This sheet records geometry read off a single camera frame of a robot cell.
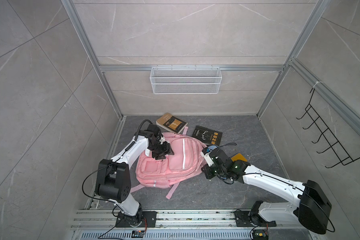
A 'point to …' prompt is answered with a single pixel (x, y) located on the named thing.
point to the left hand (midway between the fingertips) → (170, 152)
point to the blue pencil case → (213, 147)
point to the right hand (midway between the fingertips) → (202, 167)
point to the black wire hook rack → (339, 151)
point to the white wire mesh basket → (186, 80)
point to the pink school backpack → (169, 171)
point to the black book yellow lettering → (210, 136)
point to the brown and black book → (171, 123)
